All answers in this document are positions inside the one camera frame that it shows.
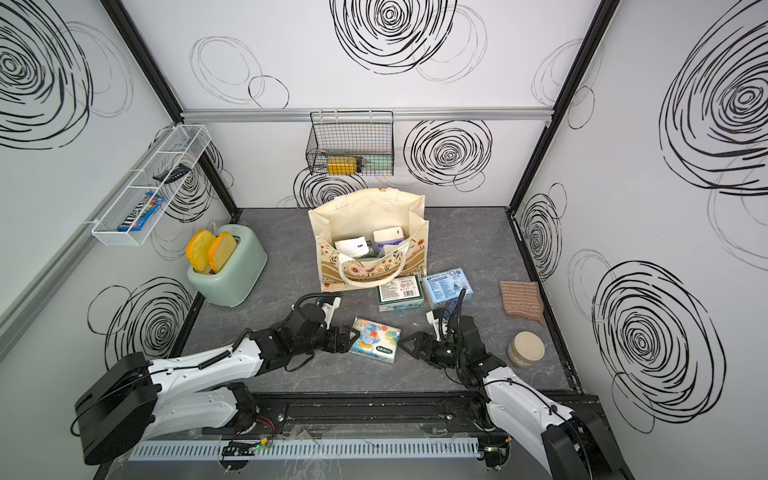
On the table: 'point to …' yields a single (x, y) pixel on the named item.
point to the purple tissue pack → (387, 236)
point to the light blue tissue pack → (352, 247)
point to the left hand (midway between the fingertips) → (350, 334)
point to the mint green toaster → (238, 274)
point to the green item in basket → (378, 165)
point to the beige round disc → (525, 347)
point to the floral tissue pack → (375, 340)
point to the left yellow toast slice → (197, 249)
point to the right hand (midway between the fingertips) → (408, 350)
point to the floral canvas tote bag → (369, 235)
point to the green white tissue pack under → (401, 294)
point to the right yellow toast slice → (220, 250)
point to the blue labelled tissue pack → (443, 289)
